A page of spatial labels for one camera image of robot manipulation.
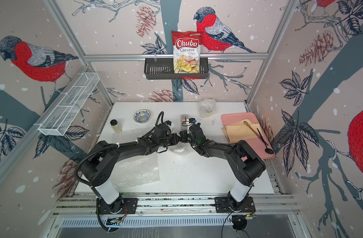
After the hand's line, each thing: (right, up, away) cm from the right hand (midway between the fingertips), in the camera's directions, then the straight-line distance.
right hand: (178, 132), depth 91 cm
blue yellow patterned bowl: (-29, +10, +19) cm, 37 cm away
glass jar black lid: (-43, +3, +7) cm, 44 cm away
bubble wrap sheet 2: (+1, -9, -5) cm, 11 cm away
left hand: (+4, -2, -3) cm, 5 cm away
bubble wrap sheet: (+20, +17, +16) cm, 31 cm away
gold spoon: (+49, +5, +16) cm, 52 cm away
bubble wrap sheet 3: (-25, -22, -5) cm, 34 cm away
